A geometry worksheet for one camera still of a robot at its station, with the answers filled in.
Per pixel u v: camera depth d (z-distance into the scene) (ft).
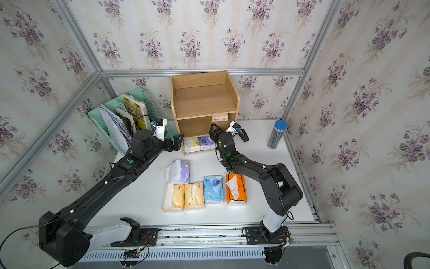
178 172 2.83
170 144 2.18
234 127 2.50
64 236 1.20
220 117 3.12
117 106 3.21
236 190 2.60
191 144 3.21
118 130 2.64
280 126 3.08
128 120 3.05
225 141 2.17
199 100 2.89
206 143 3.23
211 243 2.39
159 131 2.14
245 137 3.57
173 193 2.63
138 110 3.07
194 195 2.63
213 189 2.75
